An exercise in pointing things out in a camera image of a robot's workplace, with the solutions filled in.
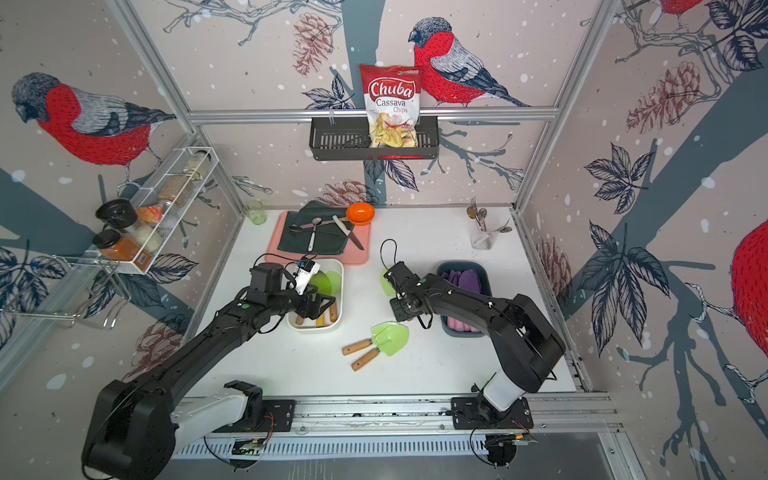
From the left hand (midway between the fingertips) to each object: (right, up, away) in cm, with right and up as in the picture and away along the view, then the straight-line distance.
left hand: (328, 287), depth 83 cm
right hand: (+21, -7, +6) cm, 23 cm away
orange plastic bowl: (+6, +23, +31) cm, 39 cm away
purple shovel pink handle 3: (+38, -11, +1) cm, 40 cm away
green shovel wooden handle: (0, -3, +11) cm, 11 cm away
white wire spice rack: (-41, +26, -7) cm, 49 cm away
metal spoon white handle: (-12, +20, +33) cm, 40 cm away
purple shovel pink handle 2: (+39, +1, +8) cm, 40 cm away
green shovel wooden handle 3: (+18, -13, +5) cm, 23 cm away
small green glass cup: (-35, +24, +32) cm, 53 cm away
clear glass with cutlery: (+50, +14, +22) cm, 56 cm away
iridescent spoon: (-19, +17, +30) cm, 40 cm away
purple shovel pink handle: (+43, +1, +11) cm, 44 cm away
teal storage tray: (+48, +2, +12) cm, 50 cm away
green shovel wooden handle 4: (+17, -17, +3) cm, 25 cm away
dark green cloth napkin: (-6, +14, +28) cm, 32 cm away
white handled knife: (+1, +16, +28) cm, 33 cm away
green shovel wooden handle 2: (+17, +3, -12) cm, 21 cm away
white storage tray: (-9, -12, +5) cm, 16 cm away
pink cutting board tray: (+3, +8, +24) cm, 25 cm away
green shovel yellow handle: (-4, -2, +13) cm, 14 cm away
